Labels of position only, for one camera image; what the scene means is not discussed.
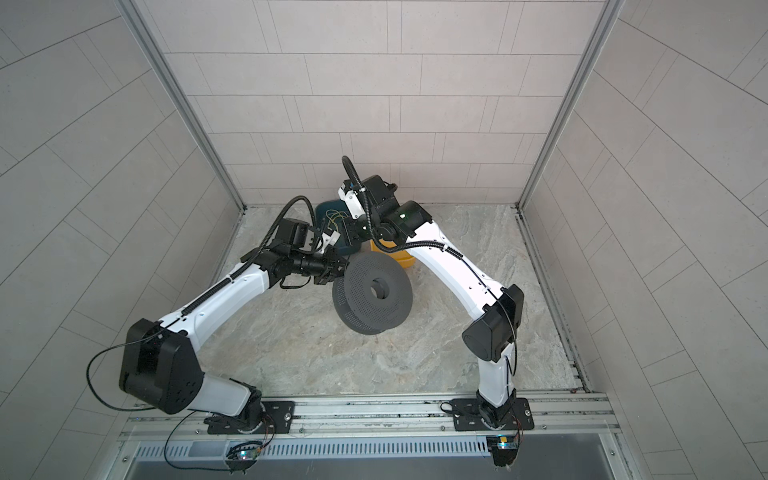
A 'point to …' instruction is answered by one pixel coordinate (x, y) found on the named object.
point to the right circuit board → (503, 448)
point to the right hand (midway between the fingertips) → (343, 230)
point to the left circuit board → (244, 453)
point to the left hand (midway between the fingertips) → (362, 268)
